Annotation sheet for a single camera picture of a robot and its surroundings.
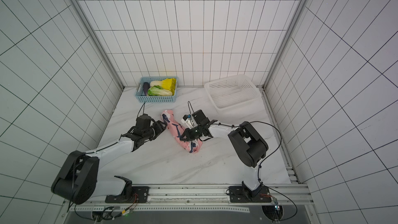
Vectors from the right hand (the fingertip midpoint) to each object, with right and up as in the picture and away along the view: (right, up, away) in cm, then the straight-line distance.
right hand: (176, 142), depth 90 cm
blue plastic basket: (-9, +38, +23) cm, 45 cm away
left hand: (-5, +7, +6) cm, 11 cm away
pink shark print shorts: (+10, 0, -7) cm, 12 cm away
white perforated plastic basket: (+39, +31, +27) cm, 57 cm away
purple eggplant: (-27, +36, +26) cm, 52 cm away
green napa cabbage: (-17, +31, +17) cm, 40 cm away
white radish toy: (-20, +38, +27) cm, 51 cm away
